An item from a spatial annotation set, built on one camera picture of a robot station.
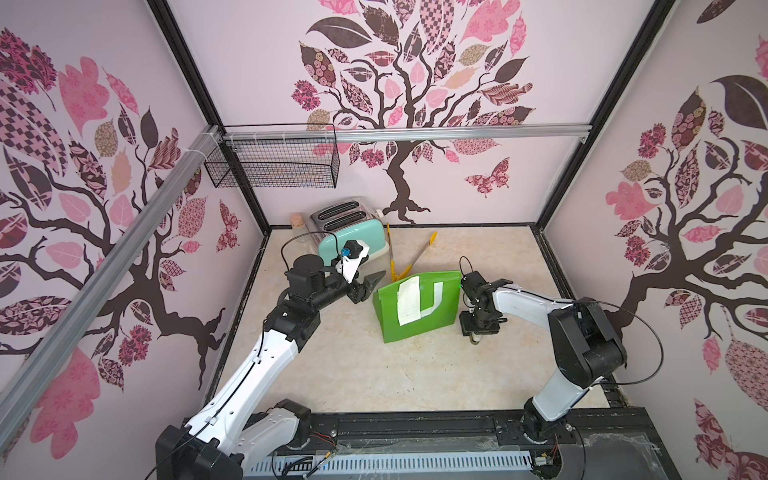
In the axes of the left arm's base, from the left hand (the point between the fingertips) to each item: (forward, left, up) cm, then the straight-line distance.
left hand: (374, 269), depth 72 cm
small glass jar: (+36, +31, -19) cm, 52 cm away
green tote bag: (0, -18, -12) cm, 22 cm away
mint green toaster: (+28, +8, -10) cm, 31 cm away
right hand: (-2, -30, -29) cm, 41 cm away
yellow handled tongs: (+18, -9, -26) cm, 33 cm away
